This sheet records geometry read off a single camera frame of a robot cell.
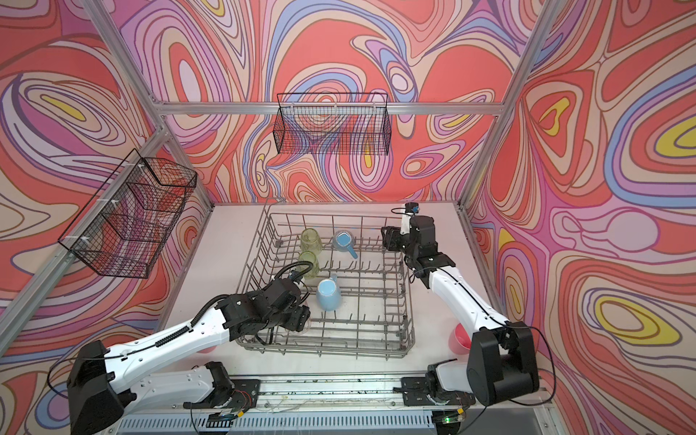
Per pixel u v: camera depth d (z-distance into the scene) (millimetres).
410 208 719
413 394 733
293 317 688
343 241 882
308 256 878
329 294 777
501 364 418
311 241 933
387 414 707
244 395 730
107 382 397
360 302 882
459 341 823
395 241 746
